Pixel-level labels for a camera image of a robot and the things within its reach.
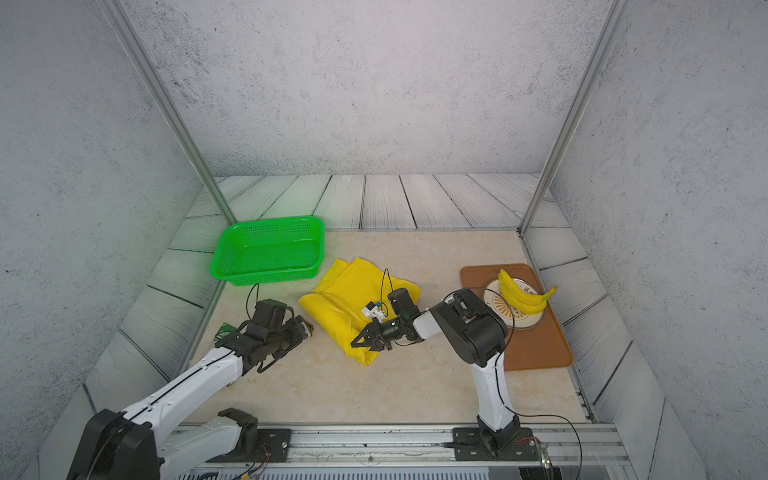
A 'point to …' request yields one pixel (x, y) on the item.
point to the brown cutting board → (542, 347)
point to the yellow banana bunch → (529, 303)
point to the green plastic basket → (270, 250)
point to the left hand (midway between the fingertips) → (312, 331)
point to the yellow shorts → (336, 303)
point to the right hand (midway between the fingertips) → (358, 348)
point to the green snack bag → (225, 330)
